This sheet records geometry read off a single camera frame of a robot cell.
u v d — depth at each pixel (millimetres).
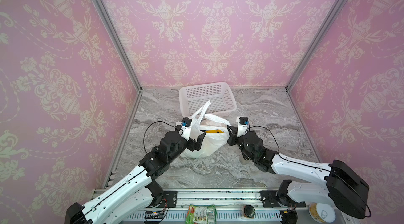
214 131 919
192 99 1128
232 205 730
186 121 604
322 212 660
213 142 802
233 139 705
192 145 637
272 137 957
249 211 686
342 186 415
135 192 600
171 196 747
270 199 729
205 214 686
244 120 674
